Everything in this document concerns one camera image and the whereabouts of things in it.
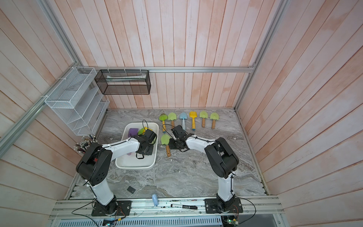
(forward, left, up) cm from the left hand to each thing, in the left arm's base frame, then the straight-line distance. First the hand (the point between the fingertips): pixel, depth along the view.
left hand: (146, 152), depth 94 cm
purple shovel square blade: (+16, +12, +1) cm, 20 cm away
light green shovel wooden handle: (+34, -42, +2) cm, 54 cm away
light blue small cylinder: (-29, -10, +2) cm, 31 cm away
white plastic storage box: (-8, +8, +3) cm, 12 cm away
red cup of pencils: (-6, +32, +18) cm, 37 cm away
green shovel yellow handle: (+32, -10, +1) cm, 33 cm away
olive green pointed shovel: (+32, -17, 0) cm, 36 cm away
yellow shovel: (+34, -34, +2) cm, 48 cm away
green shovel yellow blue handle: (+18, +6, 0) cm, 19 cm away
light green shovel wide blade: (+10, -12, 0) cm, 16 cm away
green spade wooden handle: (+33, -51, +1) cm, 61 cm away
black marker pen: (-32, -25, +1) cm, 41 cm away
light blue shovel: (+32, -26, +1) cm, 42 cm away
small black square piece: (-24, +5, -1) cm, 24 cm away
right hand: (+5, -16, +2) cm, 17 cm away
